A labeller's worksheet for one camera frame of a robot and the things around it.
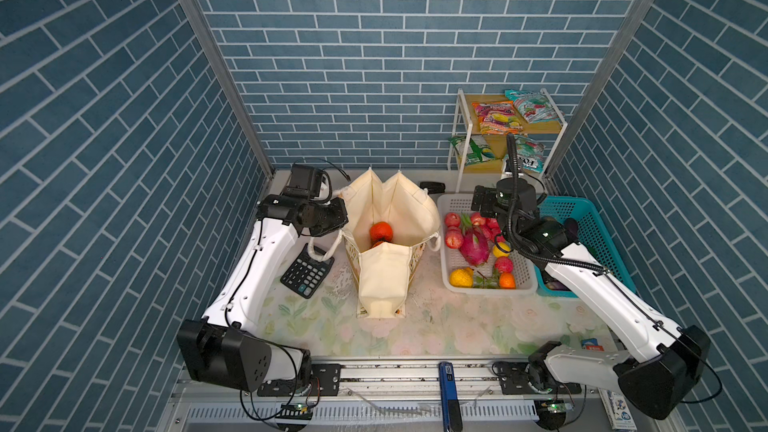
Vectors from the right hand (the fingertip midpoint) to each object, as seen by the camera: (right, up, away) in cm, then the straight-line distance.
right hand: (490, 184), depth 76 cm
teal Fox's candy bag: (+22, +12, +26) cm, 36 cm away
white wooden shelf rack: (+22, +16, +13) cm, 30 cm away
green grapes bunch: (+2, -29, +12) cm, 31 cm away
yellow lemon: (-5, -26, +9) cm, 28 cm away
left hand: (-36, -8, +2) cm, 37 cm away
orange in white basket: (+8, -28, +11) cm, 31 cm away
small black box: (-10, +1, +39) cm, 40 cm away
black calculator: (-52, -26, +15) cm, 61 cm away
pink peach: (+8, -24, +13) cm, 28 cm away
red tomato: (-29, -14, +18) cm, 37 cm away
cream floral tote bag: (-27, -23, -2) cm, 36 cm away
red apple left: (-7, -16, +14) cm, 22 cm away
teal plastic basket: (+39, -16, +19) cm, 47 cm away
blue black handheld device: (-11, -52, -7) cm, 54 cm away
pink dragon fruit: (0, -18, +13) cm, 23 cm away
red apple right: (-5, -11, +24) cm, 27 cm away
